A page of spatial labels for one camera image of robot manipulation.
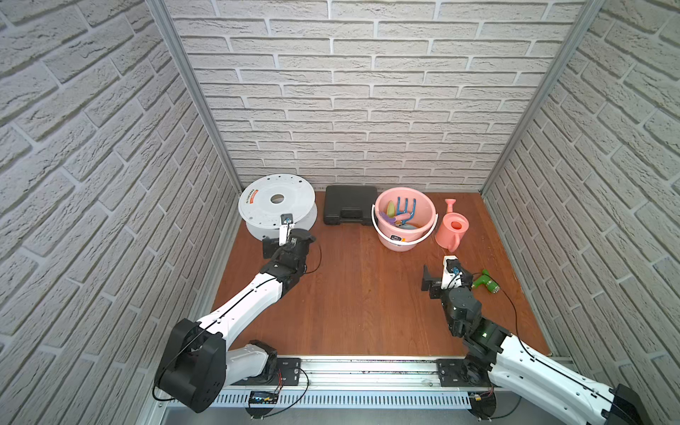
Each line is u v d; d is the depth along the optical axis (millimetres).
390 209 1001
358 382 740
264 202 1037
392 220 918
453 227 944
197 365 397
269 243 726
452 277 643
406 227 950
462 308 585
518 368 531
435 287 699
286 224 706
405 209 1001
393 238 906
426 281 731
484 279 900
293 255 640
